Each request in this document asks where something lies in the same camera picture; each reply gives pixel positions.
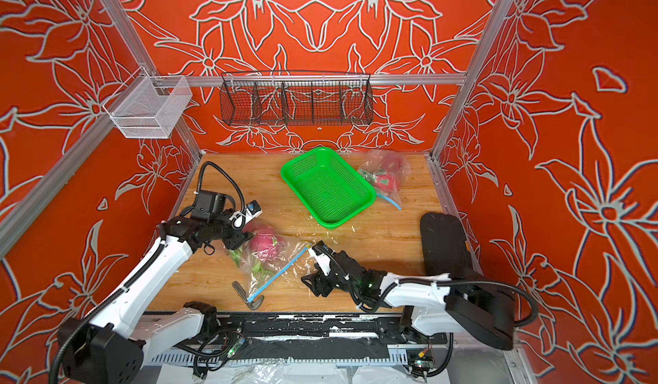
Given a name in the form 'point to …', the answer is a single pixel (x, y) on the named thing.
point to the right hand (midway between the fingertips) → (306, 270)
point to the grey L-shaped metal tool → (253, 304)
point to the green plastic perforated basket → (330, 188)
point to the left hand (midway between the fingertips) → (244, 222)
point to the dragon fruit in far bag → (380, 179)
